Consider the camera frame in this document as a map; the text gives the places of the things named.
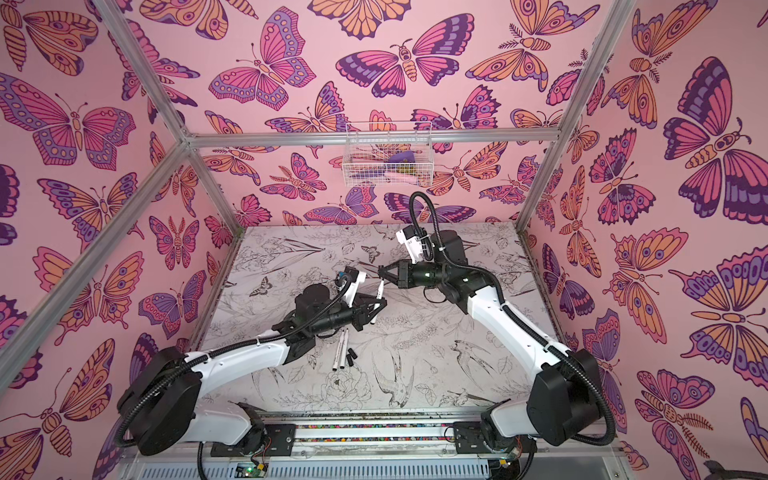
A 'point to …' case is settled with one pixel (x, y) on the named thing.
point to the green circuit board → (250, 470)
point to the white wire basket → (388, 154)
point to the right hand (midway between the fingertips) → (381, 269)
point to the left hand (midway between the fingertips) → (387, 300)
